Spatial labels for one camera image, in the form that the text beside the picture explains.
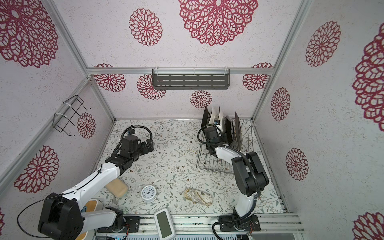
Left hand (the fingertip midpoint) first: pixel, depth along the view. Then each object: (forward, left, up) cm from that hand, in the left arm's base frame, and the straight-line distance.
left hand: (146, 145), depth 86 cm
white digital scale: (-38, -12, -11) cm, 41 cm away
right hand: (+11, -46, -1) cm, 48 cm away
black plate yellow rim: (+17, -58, -3) cm, 60 cm away
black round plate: (+9, -49, +1) cm, 50 cm away
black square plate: (+18, -35, +5) cm, 40 cm away
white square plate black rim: (+12, -46, +3) cm, 47 cm away
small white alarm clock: (-23, -3, -11) cm, 26 cm away
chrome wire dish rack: (-3, -35, -14) cm, 38 cm away
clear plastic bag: (-25, -29, -12) cm, 40 cm away
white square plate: (+8, -40, +11) cm, 43 cm away
